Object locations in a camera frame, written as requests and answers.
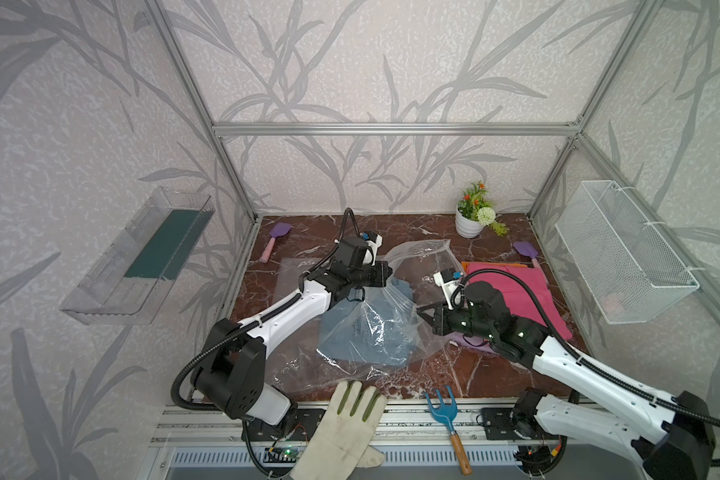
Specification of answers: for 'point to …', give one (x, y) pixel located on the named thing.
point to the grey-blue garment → (379, 330)
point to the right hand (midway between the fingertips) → (416, 310)
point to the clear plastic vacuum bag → (298, 368)
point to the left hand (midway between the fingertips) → (393, 271)
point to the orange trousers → (465, 264)
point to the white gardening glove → (340, 442)
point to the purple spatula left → (280, 230)
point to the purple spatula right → (527, 249)
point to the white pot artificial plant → (474, 212)
